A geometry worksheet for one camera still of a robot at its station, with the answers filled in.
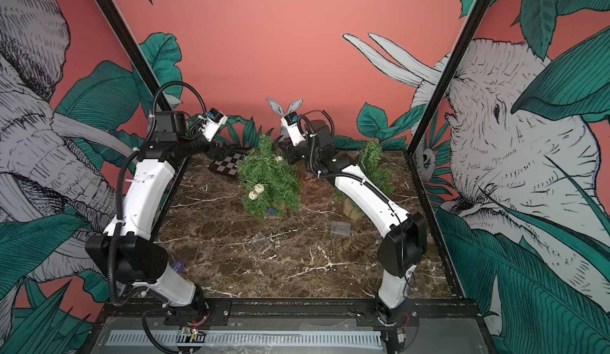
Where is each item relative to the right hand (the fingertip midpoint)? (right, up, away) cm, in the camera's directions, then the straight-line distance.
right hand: (279, 138), depth 75 cm
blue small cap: (-4, -25, +9) cm, 27 cm away
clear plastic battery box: (-9, -38, +13) cm, 41 cm away
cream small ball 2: (-9, -19, +3) cm, 21 cm away
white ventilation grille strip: (-8, -62, -5) cm, 62 cm away
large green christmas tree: (-4, -16, +5) cm, 17 cm away
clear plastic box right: (+22, -34, +18) cm, 44 cm away
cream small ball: (-7, -16, +1) cm, 18 cm away
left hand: (-18, +2, +2) cm, 18 cm away
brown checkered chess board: (-30, -8, +35) cm, 47 cm away
